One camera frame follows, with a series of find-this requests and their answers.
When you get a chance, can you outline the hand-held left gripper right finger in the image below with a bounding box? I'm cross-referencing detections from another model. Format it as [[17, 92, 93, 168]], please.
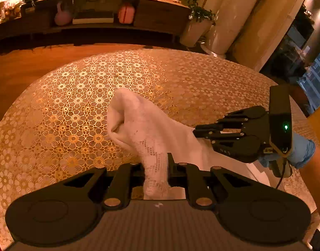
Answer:
[[166, 153, 255, 210]]

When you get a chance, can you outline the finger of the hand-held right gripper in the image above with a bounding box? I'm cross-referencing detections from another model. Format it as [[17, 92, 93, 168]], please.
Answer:
[[193, 109, 251, 138], [195, 132, 246, 152]]

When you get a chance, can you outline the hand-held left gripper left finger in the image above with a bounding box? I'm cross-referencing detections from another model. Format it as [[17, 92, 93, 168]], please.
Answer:
[[63, 162, 146, 210]]

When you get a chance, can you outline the white lace-trimmed shirt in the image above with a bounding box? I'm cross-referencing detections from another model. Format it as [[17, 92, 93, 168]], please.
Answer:
[[106, 87, 274, 200]]

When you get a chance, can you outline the person's right forearm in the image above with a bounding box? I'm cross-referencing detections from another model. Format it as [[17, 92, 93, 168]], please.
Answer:
[[298, 142, 320, 241]]

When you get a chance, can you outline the person's right hand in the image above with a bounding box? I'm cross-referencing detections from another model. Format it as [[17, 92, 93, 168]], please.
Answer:
[[259, 132, 316, 169]]

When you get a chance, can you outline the leafy plant in white pot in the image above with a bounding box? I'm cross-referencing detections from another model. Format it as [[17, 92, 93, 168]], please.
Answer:
[[179, 0, 216, 48]]

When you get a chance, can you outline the cream curtain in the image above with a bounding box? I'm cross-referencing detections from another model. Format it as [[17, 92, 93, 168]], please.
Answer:
[[204, 0, 313, 72]]

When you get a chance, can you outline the gold floral lace tablecloth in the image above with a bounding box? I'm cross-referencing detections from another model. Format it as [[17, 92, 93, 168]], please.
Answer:
[[0, 49, 320, 251]]

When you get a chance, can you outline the dark wooden sideboard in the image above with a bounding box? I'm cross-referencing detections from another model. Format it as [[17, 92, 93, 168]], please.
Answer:
[[0, 0, 192, 48]]

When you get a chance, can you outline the pink box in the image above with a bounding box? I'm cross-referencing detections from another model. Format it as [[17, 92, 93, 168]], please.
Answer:
[[117, 2, 136, 25]]

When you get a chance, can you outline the stack of books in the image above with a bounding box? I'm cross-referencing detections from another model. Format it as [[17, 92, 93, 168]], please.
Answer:
[[72, 10, 115, 26]]

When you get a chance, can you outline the pink vase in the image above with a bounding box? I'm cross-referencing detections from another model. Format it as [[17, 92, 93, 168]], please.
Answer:
[[54, 1, 73, 27]]

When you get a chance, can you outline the black cable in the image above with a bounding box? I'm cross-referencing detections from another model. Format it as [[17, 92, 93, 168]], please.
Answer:
[[274, 157, 289, 190]]

